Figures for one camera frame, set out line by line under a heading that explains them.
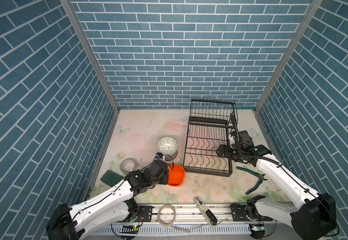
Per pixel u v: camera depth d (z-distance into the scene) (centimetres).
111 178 85
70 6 70
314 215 38
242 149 61
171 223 71
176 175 83
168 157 72
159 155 72
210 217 69
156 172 59
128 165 91
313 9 72
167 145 89
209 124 111
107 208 47
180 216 74
